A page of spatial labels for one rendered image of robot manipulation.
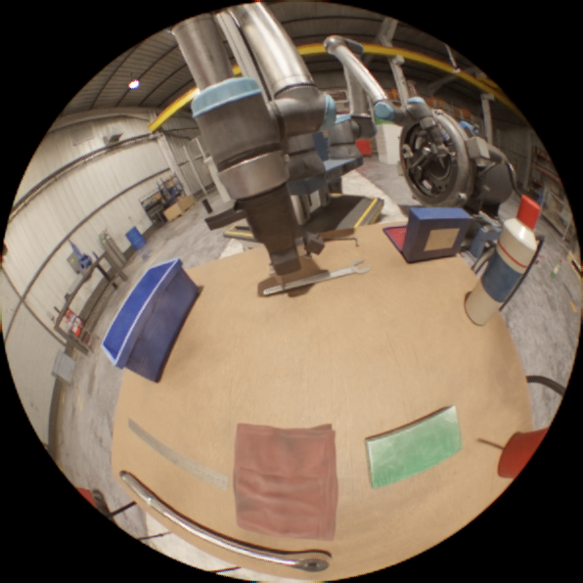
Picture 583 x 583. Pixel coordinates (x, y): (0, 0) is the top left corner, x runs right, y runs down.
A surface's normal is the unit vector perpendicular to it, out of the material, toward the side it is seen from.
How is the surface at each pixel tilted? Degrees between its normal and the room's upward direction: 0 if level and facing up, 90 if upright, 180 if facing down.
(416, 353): 0
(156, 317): 90
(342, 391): 0
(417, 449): 0
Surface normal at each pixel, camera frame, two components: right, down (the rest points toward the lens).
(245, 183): -0.11, 0.76
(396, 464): -0.26, -0.65
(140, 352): 0.95, -0.04
